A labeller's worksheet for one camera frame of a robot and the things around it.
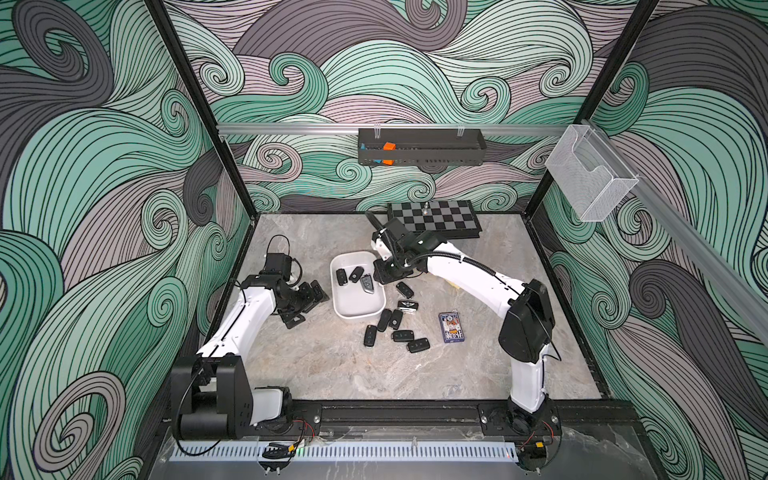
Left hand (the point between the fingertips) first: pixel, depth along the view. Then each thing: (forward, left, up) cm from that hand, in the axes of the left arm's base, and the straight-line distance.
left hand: (318, 303), depth 84 cm
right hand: (+7, -19, +4) cm, 20 cm away
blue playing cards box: (-3, -39, -8) cm, 40 cm away
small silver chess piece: (+44, -36, -7) cm, 57 cm away
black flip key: (+16, -10, -9) cm, 21 cm away
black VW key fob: (+15, -4, -9) cm, 18 cm away
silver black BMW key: (+12, -14, -8) cm, 20 cm away
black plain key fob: (-1, -19, -9) cm, 21 cm away
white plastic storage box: (+10, -9, -11) cm, 17 cm away
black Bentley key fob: (+4, -26, -8) cm, 27 cm away
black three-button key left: (-6, -15, -10) cm, 19 cm away
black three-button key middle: (-6, -24, -9) cm, 27 cm away
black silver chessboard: (+40, -47, -6) cm, 62 cm away
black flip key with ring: (+10, -27, -10) cm, 30 cm away
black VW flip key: (+1, -23, -10) cm, 25 cm away
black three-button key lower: (-9, -29, -9) cm, 32 cm away
